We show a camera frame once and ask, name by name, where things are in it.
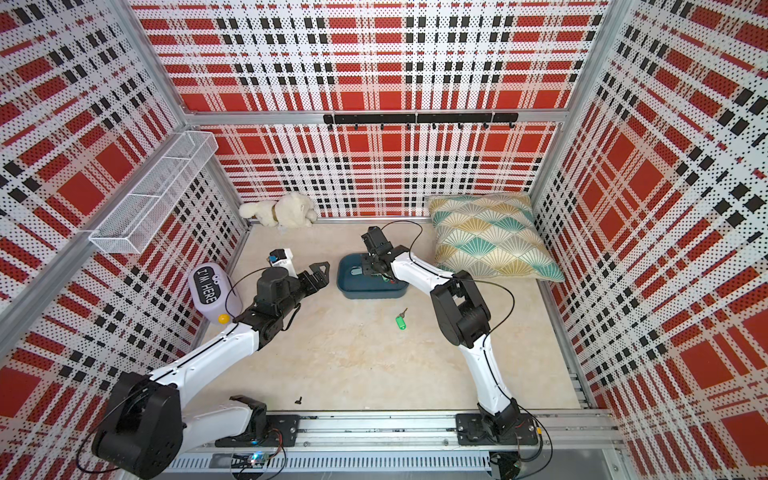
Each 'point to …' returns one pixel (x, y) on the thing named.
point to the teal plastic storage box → (353, 284)
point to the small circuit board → (256, 459)
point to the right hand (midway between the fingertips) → (373, 260)
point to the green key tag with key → (400, 321)
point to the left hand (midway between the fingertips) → (323, 268)
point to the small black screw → (298, 401)
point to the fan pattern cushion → (491, 232)
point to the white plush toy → (292, 210)
